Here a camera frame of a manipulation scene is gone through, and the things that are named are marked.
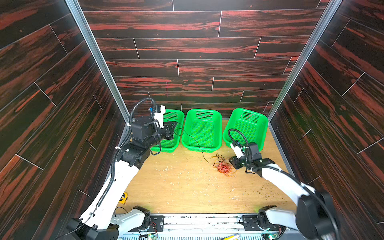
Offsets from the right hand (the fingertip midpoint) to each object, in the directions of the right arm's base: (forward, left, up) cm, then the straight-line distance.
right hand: (235, 156), depth 89 cm
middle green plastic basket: (+27, +20, -7) cm, 34 cm away
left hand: (-1, +32, +30) cm, 44 cm away
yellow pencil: (-39, +6, -8) cm, 41 cm away
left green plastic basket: (+7, +41, 0) cm, 42 cm away
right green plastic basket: (+34, -21, -9) cm, 41 cm away
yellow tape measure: (-25, +63, -6) cm, 68 cm away
